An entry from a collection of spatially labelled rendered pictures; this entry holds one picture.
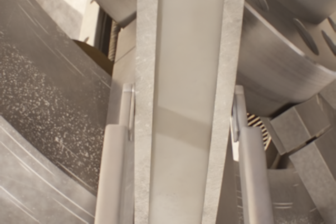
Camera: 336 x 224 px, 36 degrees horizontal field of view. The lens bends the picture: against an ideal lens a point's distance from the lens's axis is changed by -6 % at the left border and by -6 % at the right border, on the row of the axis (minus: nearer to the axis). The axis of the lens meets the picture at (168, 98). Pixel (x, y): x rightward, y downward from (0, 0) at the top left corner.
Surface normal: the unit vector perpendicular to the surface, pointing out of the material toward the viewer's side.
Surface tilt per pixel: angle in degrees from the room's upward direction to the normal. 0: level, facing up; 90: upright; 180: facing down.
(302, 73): 73
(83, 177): 90
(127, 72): 41
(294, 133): 4
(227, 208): 90
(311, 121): 90
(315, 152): 4
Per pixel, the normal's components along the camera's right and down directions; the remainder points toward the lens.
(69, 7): -0.54, 0.04
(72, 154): 0.72, -0.51
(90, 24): -0.70, -0.50
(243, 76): 0.15, 0.77
